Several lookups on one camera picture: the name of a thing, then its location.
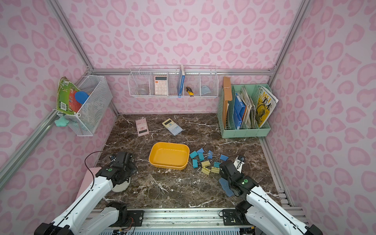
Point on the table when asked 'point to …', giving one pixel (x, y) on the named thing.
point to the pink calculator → (142, 129)
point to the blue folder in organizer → (239, 110)
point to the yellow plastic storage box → (169, 155)
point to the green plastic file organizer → (248, 93)
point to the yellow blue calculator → (175, 129)
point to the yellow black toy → (190, 91)
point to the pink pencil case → (87, 179)
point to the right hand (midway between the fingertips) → (227, 168)
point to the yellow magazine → (266, 103)
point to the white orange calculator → (160, 85)
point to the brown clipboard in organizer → (226, 96)
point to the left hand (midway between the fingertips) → (132, 167)
